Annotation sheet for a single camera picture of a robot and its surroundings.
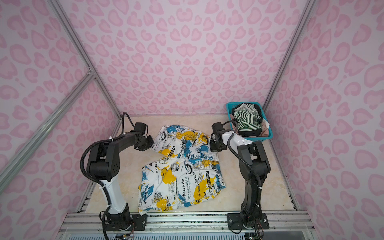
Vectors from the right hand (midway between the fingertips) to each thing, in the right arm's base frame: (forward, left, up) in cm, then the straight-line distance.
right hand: (213, 146), depth 98 cm
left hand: (+3, +39, -1) cm, 39 cm away
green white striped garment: (+15, -22, +11) cm, 29 cm away
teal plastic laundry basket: (+7, -34, +6) cm, 35 cm away
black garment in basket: (+6, -24, +6) cm, 25 cm away
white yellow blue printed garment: (-18, +14, -1) cm, 23 cm away
